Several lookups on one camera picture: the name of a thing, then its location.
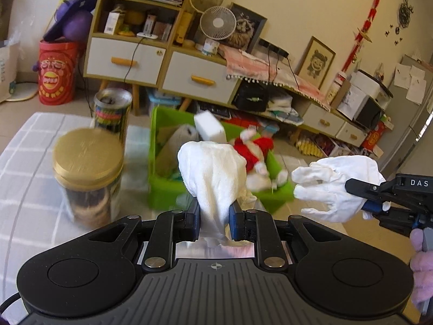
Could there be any silver refrigerator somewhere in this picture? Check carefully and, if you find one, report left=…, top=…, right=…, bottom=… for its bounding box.
left=377, top=55, right=432, bottom=177

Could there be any wooden cabinet with drawers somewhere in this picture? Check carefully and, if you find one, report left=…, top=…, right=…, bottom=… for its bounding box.
left=84, top=0, right=367, bottom=147

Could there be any santa plush toy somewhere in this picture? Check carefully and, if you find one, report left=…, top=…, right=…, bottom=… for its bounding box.
left=229, top=128, right=288, bottom=193

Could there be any framed cat picture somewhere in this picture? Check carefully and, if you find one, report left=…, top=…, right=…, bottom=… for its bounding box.
left=223, top=3, right=267, bottom=54

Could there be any gold lid cookie jar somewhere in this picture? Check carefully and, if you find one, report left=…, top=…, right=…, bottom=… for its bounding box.
left=52, top=128, right=124, bottom=229

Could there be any tall chip canister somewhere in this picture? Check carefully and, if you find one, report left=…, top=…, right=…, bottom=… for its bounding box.
left=94, top=88, right=133, bottom=145

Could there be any green plastic bin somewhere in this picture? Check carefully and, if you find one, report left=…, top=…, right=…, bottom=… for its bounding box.
left=147, top=105, right=296, bottom=215

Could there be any white foam block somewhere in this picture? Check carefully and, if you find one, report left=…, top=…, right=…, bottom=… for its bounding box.
left=194, top=111, right=227, bottom=144

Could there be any pink table runner cloth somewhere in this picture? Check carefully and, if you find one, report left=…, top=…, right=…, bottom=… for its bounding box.
left=218, top=44, right=330, bottom=112

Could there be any purple gloved right hand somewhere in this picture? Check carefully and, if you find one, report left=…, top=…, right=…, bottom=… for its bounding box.
left=409, top=229, right=432, bottom=318

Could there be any black microwave oven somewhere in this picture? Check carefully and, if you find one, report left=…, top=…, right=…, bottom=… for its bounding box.
left=352, top=96, right=384, bottom=130

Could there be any small white desk fan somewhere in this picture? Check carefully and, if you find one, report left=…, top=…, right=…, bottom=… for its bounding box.
left=200, top=6, right=236, bottom=56

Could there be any white cloth towel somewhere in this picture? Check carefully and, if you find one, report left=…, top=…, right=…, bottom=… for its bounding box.
left=178, top=141, right=257, bottom=246

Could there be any yellow egg tray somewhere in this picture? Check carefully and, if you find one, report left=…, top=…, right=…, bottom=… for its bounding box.
left=295, top=132, right=324, bottom=158

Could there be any purple plush toy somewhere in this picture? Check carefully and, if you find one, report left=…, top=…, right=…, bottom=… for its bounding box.
left=42, top=0, right=98, bottom=60

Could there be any white glove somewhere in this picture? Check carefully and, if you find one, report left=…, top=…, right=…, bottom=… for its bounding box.
left=291, top=155, right=385, bottom=223

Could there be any black bag on shelf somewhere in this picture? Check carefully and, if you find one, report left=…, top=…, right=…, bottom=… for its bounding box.
left=232, top=80, right=269, bottom=112

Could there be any framed girl drawing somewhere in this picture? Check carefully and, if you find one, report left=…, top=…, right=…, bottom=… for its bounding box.
left=297, top=36, right=335, bottom=89

